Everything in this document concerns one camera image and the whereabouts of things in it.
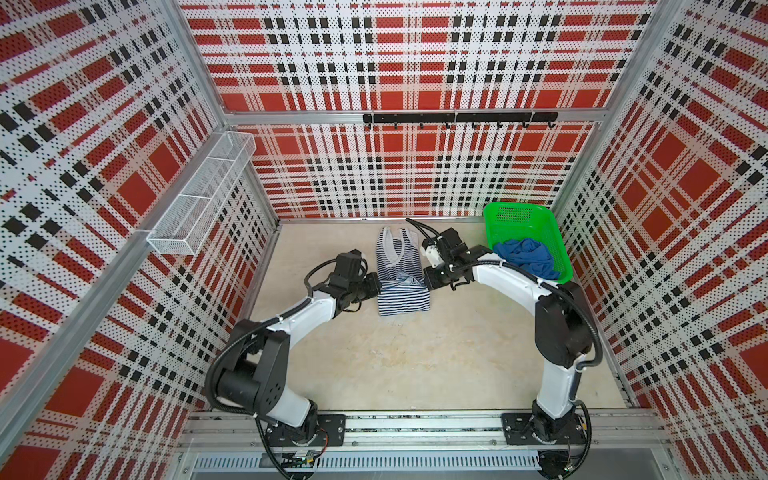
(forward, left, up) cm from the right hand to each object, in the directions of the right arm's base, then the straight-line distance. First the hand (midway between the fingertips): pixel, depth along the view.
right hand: (428, 281), depth 90 cm
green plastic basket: (+34, -34, -9) cm, 49 cm away
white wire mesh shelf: (+16, +72, +14) cm, 76 cm away
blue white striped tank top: (-1, +8, 0) cm, 8 cm away
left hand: (-2, +14, -1) cm, 15 cm away
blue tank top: (+14, -36, -6) cm, 40 cm away
